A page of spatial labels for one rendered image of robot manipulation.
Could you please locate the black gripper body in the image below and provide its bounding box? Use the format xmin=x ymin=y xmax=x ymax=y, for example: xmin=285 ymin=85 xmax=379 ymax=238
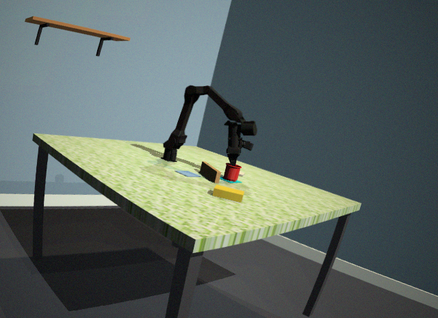
xmin=227 ymin=135 xmax=241 ymax=155

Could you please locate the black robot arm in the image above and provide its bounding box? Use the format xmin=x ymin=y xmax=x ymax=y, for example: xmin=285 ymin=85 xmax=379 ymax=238
xmin=161 ymin=85 xmax=257 ymax=162

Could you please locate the yellow rectangular block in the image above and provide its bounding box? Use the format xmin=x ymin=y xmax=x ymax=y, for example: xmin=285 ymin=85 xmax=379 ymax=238
xmin=212 ymin=185 xmax=245 ymax=202

